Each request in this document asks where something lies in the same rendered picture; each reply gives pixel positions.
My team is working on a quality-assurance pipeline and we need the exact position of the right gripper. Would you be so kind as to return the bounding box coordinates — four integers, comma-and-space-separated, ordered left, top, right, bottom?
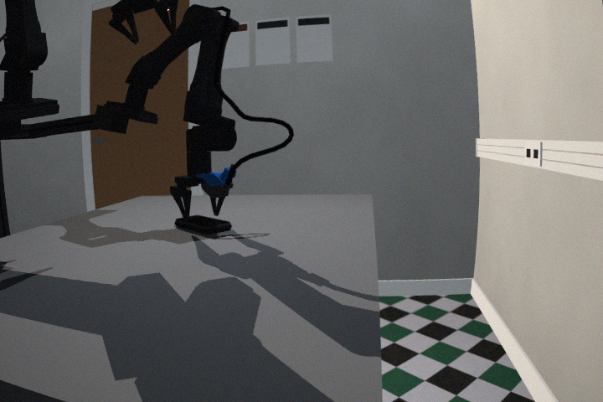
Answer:
109, 0, 178, 44

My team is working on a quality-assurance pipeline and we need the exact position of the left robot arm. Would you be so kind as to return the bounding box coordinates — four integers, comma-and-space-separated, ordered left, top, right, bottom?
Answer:
106, 4, 240, 156

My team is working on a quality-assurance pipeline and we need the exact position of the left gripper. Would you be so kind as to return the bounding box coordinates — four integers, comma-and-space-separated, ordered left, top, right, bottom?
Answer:
170, 152, 236, 222

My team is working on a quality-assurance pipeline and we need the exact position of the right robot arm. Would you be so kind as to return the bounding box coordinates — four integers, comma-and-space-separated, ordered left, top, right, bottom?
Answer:
0, 0, 58, 112

